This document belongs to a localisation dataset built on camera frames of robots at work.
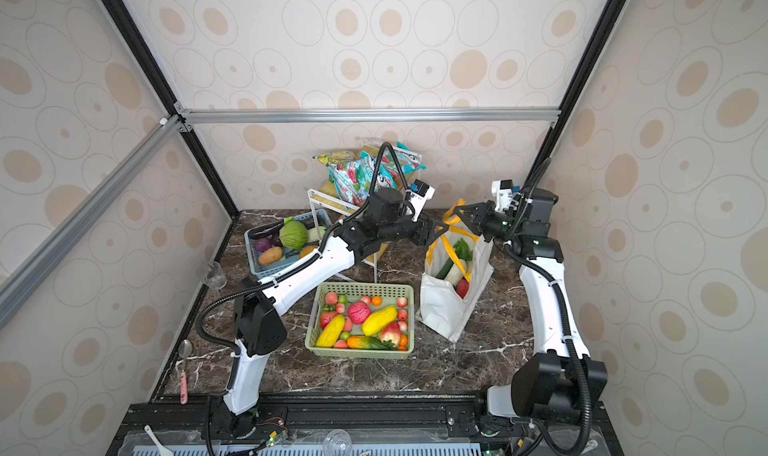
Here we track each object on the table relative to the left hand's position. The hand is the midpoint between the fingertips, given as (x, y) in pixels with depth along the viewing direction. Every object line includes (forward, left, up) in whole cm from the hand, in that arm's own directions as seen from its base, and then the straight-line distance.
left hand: (446, 215), depth 73 cm
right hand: (+1, -2, +1) cm, 3 cm away
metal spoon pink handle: (-23, +72, -32) cm, 82 cm away
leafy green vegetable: (+8, -10, -25) cm, 28 cm away
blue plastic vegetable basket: (+14, +55, -31) cm, 65 cm away
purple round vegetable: (+12, +59, -28) cm, 66 cm away
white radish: (-2, -6, -23) cm, 24 cm away
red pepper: (-14, -4, -11) cm, 18 cm away
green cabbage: (+13, +47, -24) cm, 54 cm away
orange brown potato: (+9, +55, -30) cm, 63 cm away
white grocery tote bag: (-13, -1, -24) cm, 27 cm away
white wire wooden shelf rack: (+5, +30, 0) cm, 30 cm away
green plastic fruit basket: (-15, +22, -29) cm, 40 cm away
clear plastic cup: (0, +71, -31) cm, 78 cm away
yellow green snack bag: (+19, +29, +3) cm, 35 cm away
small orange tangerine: (-8, +18, -31) cm, 37 cm away
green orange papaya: (-22, +20, -28) cm, 41 cm away
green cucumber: (+2, -4, -28) cm, 28 cm away
